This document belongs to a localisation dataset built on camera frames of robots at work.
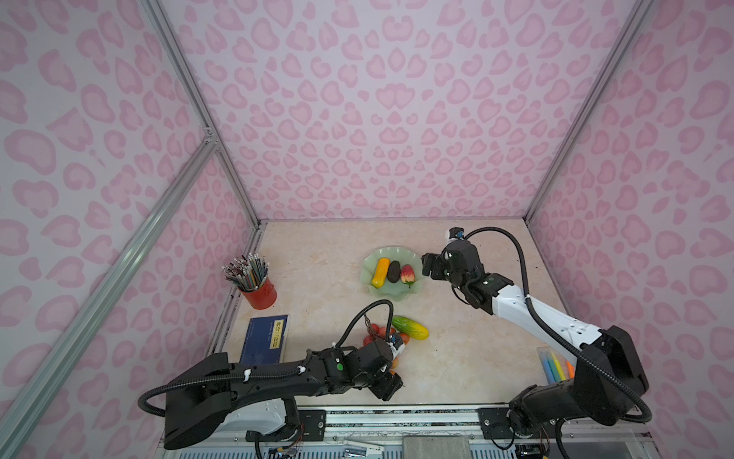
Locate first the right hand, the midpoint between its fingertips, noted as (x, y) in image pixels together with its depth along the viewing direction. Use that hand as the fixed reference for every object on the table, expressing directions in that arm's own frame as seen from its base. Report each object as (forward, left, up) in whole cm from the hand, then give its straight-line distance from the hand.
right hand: (435, 256), depth 85 cm
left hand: (-30, +11, -14) cm, 35 cm away
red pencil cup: (-7, +54, -13) cm, 56 cm away
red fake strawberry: (+2, +7, -14) cm, 16 cm away
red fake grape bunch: (-16, +17, -20) cm, 31 cm away
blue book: (-19, +51, -18) cm, 57 cm away
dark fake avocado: (+4, +12, -14) cm, 19 cm away
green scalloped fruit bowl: (-2, +12, -18) cm, 22 cm away
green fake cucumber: (-16, +7, -16) cm, 23 cm away
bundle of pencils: (-6, +55, -1) cm, 55 cm away
